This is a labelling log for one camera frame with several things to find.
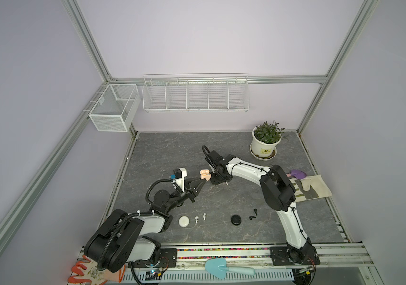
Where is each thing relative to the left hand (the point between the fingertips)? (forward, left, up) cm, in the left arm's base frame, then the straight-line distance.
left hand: (205, 180), depth 76 cm
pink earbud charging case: (+2, 0, +1) cm, 3 cm away
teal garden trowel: (-30, -3, -18) cm, 35 cm away
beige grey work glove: (+1, -55, -18) cm, 58 cm away
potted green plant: (+24, -34, -2) cm, 42 cm away
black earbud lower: (-11, -21, -19) cm, 30 cm away
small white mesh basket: (+50, +49, +3) cm, 70 cm away
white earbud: (-10, +5, -19) cm, 22 cm away
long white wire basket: (+50, +2, +11) cm, 51 cm away
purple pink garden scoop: (+10, -52, -18) cm, 56 cm away
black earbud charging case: (-12, -13, -18) cm, 25 cm away
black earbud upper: (-8, -24, -19) cm, 32 cm away
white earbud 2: (-9, +1, -18) cm, 20 cm away
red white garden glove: (-28, +50, -17) cm, 59 cm away
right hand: (+11, -6, -19) cm, 22 cm away
